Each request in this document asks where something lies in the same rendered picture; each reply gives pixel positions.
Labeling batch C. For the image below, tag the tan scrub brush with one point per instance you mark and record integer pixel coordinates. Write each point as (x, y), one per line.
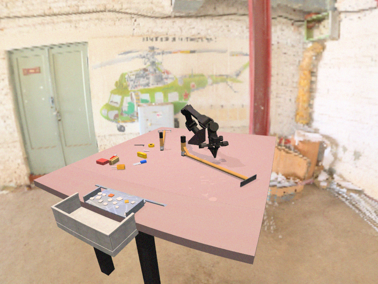
(114, 160)

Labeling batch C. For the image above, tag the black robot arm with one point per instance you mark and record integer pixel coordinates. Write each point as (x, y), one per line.
(204, 122)

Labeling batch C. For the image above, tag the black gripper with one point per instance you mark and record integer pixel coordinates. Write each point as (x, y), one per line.
(211, 144)

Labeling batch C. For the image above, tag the red rectangular block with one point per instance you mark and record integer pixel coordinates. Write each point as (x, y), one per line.
(102, 161)

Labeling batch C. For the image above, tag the yellow screwdriver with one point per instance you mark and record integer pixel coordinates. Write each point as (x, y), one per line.
(120, 166)

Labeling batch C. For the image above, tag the yellow rectangular block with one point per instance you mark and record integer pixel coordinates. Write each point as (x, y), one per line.
(142, 155)

